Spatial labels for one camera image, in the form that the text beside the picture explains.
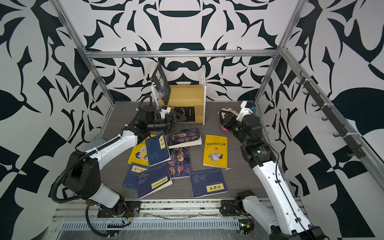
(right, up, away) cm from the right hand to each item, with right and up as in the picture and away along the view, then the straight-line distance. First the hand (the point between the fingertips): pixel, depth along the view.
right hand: (222, 111), depth 67 cm
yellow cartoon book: (+1, -24, +26) cm, 36 cm away
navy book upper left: (-34, -23, +26) cm, 49 cm away
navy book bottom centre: (-34, -36, +15) cm, 52 cm away
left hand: (-16, -4, +9) cm, 19 cm away
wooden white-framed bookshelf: (-16, +7, +25) cm, 30 cm away
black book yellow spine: (-16, +1, +42) cm, 44 cm away
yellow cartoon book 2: (-45, -25, +25) cm, 57 cm away
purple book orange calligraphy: (-18, -15, +30) cm, 38 cm away
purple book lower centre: (-21, -28, +23) cm, 42 cm away
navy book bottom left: (-46, -32, +19) cm, 59 cm away
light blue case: (-75, -19, +32) cm, 84 cm away
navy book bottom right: (-5, -38, +15) cm, 41 cm away
